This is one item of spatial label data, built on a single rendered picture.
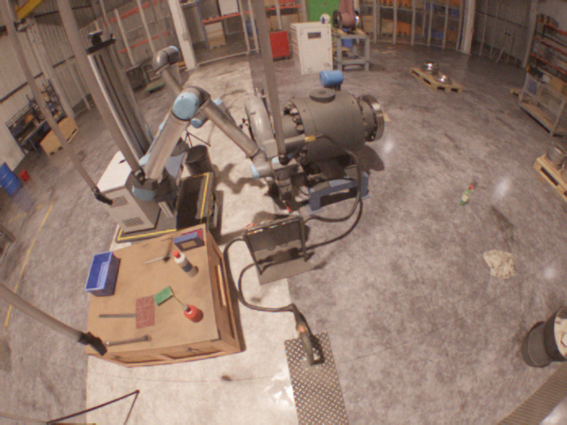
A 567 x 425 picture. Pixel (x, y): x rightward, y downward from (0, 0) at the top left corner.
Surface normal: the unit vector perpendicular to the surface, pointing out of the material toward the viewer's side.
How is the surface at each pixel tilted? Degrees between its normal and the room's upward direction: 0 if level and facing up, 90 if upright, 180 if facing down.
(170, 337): 0
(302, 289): 0
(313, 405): 0
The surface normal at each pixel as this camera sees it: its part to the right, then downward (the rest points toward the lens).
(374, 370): -0.11, -0.65
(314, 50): 0.15, 0.73
